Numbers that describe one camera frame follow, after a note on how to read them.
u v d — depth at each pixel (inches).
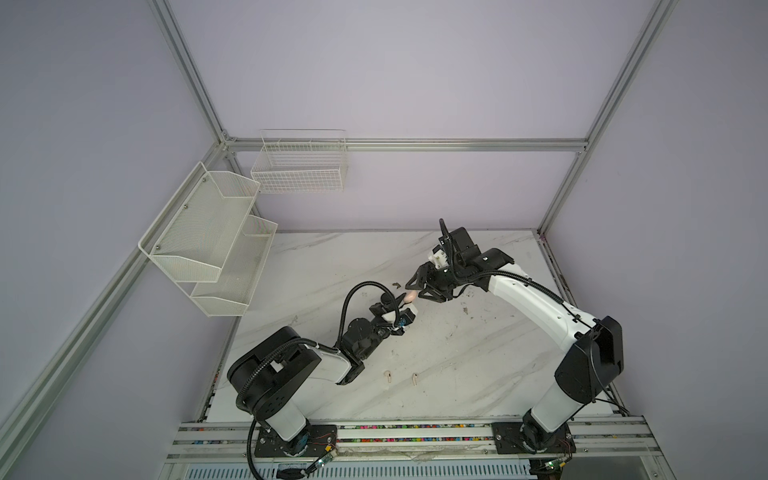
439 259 29.8
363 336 25.6
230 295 35.4
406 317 26.6
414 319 27.1
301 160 37.5
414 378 32.9
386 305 29.4
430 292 28.4
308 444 28.2
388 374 33.0
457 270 24.9
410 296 31.1
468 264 24.1
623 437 30.1
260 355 18.9
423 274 28.2
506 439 29.2
